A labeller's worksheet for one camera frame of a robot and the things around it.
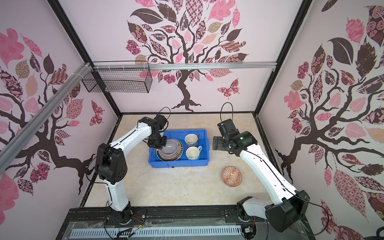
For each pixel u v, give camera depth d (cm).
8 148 50
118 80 122
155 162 93
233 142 50
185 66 92
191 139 100
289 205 37
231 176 85
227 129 56
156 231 70
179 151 92
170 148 90
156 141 78
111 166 49
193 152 91
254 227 71
